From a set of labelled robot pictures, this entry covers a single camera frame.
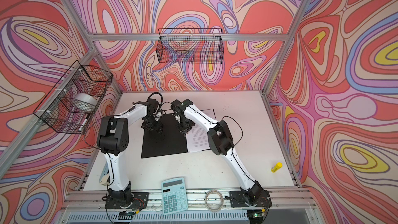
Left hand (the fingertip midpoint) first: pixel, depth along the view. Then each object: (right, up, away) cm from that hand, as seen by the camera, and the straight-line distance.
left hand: (157, 129), depth 99 cm
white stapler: (-21, -22, -21) cm, 37 cm away
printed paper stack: (+26, -6, -5) cm, 28 cm away
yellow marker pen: (+67, -16, -22) cm, 72 cm away
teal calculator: (+16, -29, -26) cm, 42 cm away
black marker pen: (-27, +6, -27) cm, 39 cm away
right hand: (+20, -2, -5) cm, 21 cm away
